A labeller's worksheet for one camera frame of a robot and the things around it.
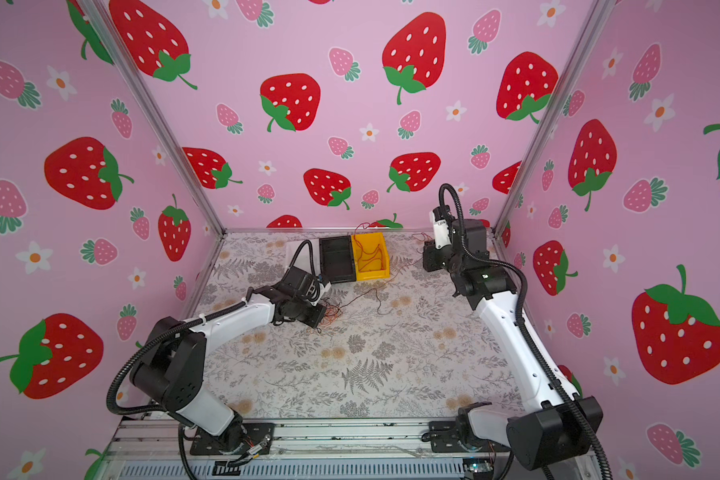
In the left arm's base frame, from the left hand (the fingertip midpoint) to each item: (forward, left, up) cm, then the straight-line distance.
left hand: (323, 313), depth 91 cm
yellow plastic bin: (+19, -15, -4) cm, 25 cm away
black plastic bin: (+27, -2, -6) cm, 28 cm away
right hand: (+7, -29, +26) cm, 40 cm away
